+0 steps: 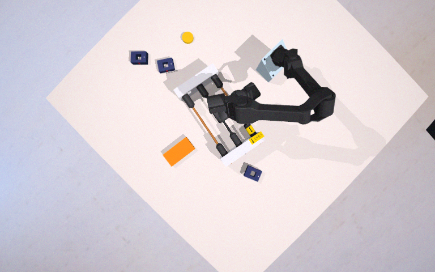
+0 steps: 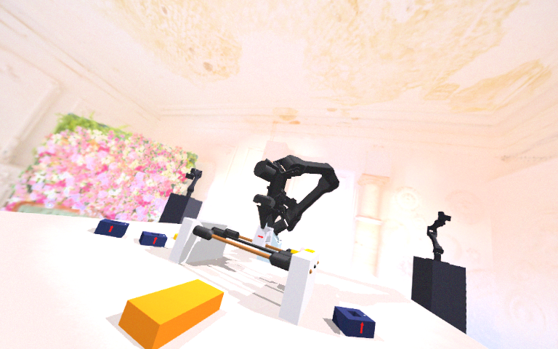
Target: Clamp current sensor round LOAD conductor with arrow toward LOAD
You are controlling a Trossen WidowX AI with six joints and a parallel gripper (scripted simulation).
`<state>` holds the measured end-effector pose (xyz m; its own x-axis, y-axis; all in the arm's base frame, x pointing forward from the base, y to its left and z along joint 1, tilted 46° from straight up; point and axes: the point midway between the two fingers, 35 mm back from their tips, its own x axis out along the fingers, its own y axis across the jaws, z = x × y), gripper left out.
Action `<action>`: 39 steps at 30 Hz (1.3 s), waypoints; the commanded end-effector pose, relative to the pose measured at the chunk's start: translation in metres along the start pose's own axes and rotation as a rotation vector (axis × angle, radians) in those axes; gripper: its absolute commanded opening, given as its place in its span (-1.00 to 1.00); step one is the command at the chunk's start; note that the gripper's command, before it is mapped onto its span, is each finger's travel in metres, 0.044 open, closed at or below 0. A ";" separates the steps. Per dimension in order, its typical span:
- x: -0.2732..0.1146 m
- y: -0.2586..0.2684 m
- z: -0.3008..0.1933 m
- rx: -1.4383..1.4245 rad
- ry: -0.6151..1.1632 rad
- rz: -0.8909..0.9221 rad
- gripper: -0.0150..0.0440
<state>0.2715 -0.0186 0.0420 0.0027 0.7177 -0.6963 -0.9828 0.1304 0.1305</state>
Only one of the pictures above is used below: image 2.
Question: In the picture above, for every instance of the orange rectangular block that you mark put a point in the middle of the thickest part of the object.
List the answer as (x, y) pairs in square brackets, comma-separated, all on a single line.
[(155, 319)]

